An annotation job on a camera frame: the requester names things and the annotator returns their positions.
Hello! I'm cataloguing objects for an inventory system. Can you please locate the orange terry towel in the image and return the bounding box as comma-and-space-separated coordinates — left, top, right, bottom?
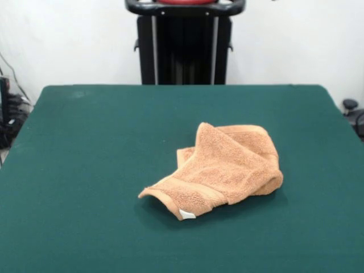
138, 122, 284, 221

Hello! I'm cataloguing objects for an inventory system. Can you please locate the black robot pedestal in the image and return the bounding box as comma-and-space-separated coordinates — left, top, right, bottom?
124, 0, 245, 85

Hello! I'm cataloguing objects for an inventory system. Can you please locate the black equipment with cables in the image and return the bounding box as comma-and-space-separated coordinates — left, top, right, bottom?
0, 52, 34, 166

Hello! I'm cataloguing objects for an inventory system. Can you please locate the dark green table cloth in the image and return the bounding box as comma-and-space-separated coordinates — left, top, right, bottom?
0, 84, 364, 273

